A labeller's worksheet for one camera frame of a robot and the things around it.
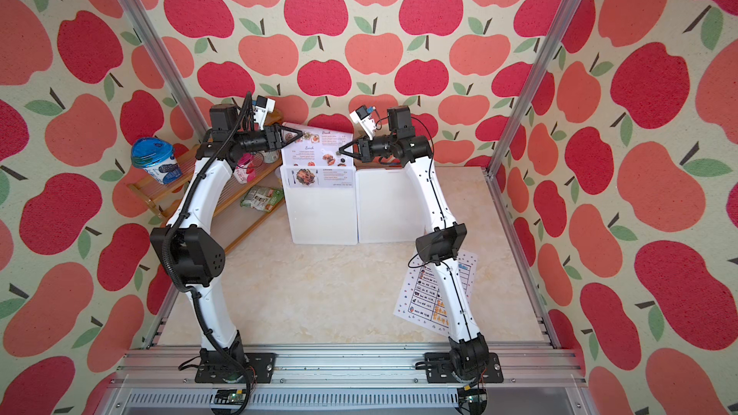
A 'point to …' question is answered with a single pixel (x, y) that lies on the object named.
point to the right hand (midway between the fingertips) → (342, 155)
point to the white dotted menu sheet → (421, 301)
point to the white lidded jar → (270, 157)
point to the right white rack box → (388, 207)
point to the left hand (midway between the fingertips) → (302, 139)
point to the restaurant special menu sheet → (313, 160)
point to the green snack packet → (261, 198)
